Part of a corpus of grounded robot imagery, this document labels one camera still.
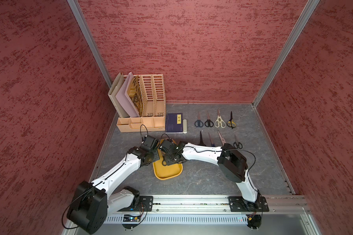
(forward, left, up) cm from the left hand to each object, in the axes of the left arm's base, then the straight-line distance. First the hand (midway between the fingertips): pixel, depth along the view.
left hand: (153, 159), depth 85 cm
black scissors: (0, -6, -2) cm, 6 cm away
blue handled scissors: (+13, -38, -6) cm, 41 cm away
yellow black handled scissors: (+31, -54, -4) cm, 63 cm away
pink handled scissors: (+16, -45, -4) cm, 48 cm away
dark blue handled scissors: (+32, -30, -6) cm, 44 cm away
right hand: (0, -11, -5) cm, 11 cm away
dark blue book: (+30, -11, -4) cm, 32 cm away
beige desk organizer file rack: (+53, +6, +11) cm, 54 cm away
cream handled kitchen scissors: (+32, -46, -5) cm, 57 cm away
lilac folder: (+30, +19, +12) cm, 38 cm away
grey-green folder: (+30, +25, +25) cm, 46 cm away
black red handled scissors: (+32, -38, -6) cm, 50 cm away
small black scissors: (+13, -55, -5) cm, 57 cm away
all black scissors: (+15, -30, -4) cm, 34 cm away
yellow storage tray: (-7, -9, -2) cm, 11 cm away
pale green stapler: (+26, -19, -2) cm, 33 cm away
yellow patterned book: (+42, +17, +15) cm, 48 cm away
